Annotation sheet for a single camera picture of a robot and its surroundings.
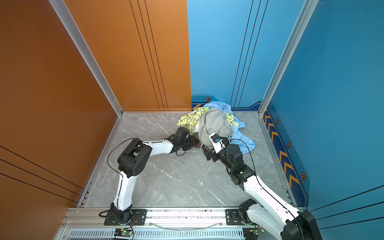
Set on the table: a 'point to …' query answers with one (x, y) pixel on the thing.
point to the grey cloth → (213, 121)
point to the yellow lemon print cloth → (191, 120)
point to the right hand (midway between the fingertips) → (209, 141)
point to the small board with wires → (257, 230)
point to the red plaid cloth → (198, 143)
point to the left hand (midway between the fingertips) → (199, 141)
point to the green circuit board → (123, 232)
